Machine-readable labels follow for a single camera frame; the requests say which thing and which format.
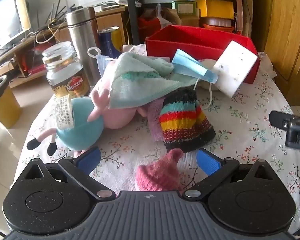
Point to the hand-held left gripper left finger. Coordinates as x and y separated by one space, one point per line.
88 158

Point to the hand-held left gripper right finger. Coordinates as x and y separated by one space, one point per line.
208 162

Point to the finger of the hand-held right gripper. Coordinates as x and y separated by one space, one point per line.
277 118

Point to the pig plush toy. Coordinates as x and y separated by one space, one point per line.
80 130

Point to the striped knitted hat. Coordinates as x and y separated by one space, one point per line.
182 122

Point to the pink knitted hat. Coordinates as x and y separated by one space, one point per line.
157 175

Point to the purple fluffy cloth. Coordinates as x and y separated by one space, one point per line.
155 125

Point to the white sponge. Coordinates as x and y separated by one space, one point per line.
233 67

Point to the green towel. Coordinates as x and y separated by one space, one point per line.
135 80

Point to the blue face mask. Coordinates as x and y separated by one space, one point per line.
187 63
101 62

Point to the red box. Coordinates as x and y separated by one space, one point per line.
190 38

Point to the floral tablecloth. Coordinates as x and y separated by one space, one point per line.
240 130

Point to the glass coffee jar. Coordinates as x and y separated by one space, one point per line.
65 80

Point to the wooden cabinet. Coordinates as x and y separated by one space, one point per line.
285 30

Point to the yellow trash bin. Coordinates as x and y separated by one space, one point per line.
2 107

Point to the orange container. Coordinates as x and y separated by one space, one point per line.
218 25

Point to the blue and yellow can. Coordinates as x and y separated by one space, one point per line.
107 42

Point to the stainless steel thermos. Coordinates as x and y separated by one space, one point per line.
81 37

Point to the yellow box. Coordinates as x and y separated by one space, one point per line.
215 8

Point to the brown paper bag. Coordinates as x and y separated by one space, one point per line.
187 18

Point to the wooden desk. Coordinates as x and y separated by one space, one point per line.
110 17

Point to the red bag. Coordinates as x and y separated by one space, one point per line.
146 27

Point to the green box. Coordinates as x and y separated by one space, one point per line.
183 7

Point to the black shelf rack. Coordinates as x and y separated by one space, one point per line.
131 17

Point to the white power strip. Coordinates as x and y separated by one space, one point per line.
127 2

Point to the computer monitor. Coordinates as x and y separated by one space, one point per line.
5 17

